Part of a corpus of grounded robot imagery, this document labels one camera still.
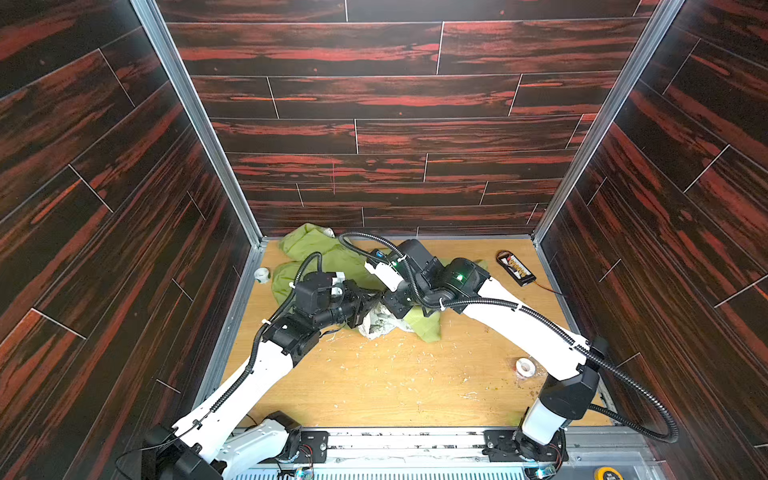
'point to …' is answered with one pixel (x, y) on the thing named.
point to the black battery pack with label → (514, 266)
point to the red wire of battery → (547, 290)
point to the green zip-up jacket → (308, 249)
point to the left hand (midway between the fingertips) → (387, 292)
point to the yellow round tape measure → (607, 473)
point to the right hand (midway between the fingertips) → (389, 290)
